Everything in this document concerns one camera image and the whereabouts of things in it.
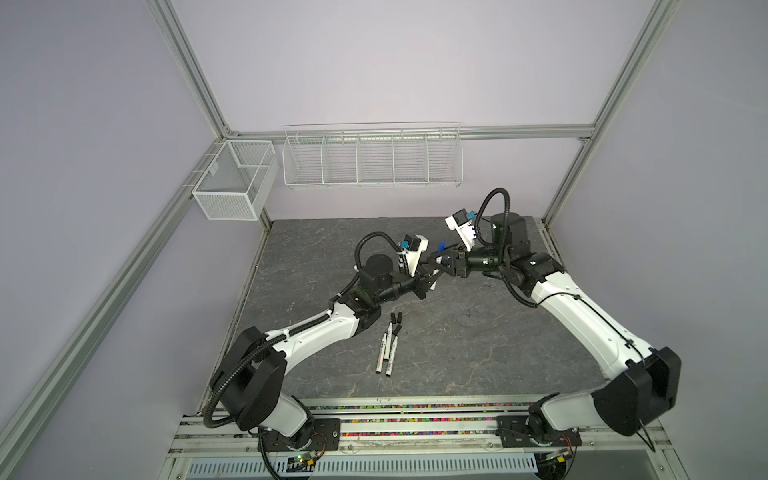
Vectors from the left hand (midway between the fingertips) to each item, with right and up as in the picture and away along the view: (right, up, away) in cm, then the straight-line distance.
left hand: (445, 269), depth 73 cm
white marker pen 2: (-17, -26, +14) cm, 34 cm away
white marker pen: (-15, -23, +16) cm, 32 cm away
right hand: (-4, +2, 0) cm, 4 cm away
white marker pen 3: (-13, -27, +13) cm, 33 cm away
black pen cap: (-13, -17, +21) cm, 30 cm away
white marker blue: (-2, +5, -3) cm, 6 cm away
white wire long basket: (-5, +37, +26) cm, 45 cm away
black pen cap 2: (-12, -20, +19) cm, 30 cm away
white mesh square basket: (-66, +27, +27) cm, 77 cm away
